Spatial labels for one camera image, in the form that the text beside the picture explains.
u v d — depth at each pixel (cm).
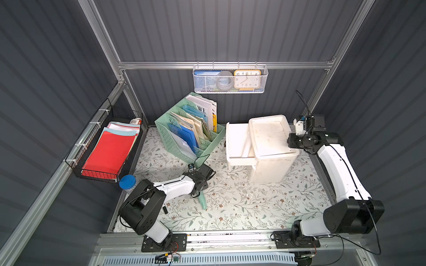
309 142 56
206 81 92
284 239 74
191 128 87
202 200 84
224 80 87
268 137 84
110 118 85
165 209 83
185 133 88
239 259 77
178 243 74
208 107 95
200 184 67
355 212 40
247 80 89
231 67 89
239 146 87
